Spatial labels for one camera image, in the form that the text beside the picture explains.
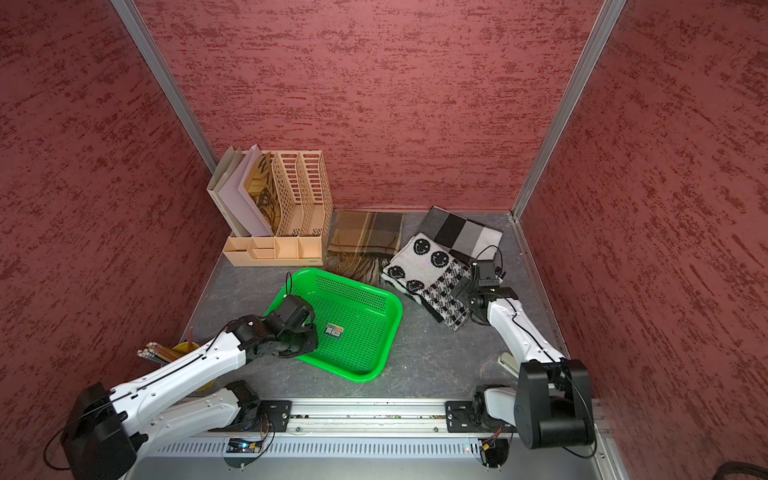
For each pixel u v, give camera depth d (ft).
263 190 3.28
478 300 2.07
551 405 1.35
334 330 2.89
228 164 3.03
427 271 3.20
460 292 2.65
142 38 2.45
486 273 2.28
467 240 3.61
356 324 2.94
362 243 3.51
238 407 2.03
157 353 2.24
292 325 2.06
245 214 3.11
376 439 2.42
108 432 1.25
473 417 2.38
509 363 2.63
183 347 2.48
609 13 2.33
